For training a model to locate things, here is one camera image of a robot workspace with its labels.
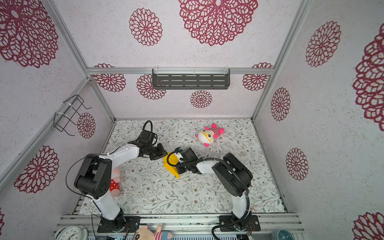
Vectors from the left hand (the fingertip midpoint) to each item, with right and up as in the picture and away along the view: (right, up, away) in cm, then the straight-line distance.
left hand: (167, 155), depth 93 cm
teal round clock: (+58, -34, -23) cm, 71 cm away
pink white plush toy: (+25, +12, +7) cm, 29 cm away
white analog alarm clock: (-39, -32, -25) cm, 56 cm away
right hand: (+5, -6, +1) cm, 8 cm away
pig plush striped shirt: (-5, -30, -28) cm, 41 cm away
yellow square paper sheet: (+5, -1, -8) cm, 10 cm away
